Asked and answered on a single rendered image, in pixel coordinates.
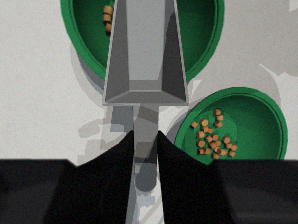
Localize green bowl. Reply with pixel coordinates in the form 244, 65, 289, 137
60, 0, 225, 82
174, 87, 288, 165

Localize grey scoop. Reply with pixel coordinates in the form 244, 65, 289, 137
102, 0, 189, 192

